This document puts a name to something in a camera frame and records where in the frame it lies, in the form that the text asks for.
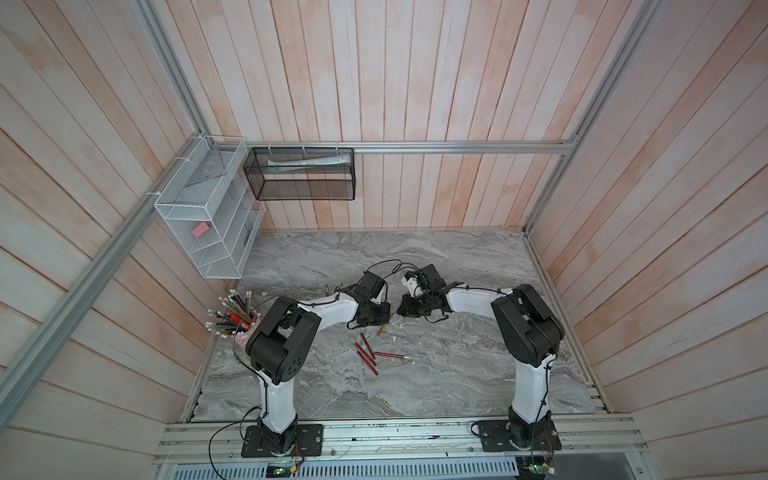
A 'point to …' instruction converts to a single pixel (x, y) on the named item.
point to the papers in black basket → (295, 166)
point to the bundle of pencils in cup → (232, 315)
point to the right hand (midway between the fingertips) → (397, 309)
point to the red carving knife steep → (368, 346)
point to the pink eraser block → (201, 229)
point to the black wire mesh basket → (301, 174)
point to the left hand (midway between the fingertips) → (385, 321)
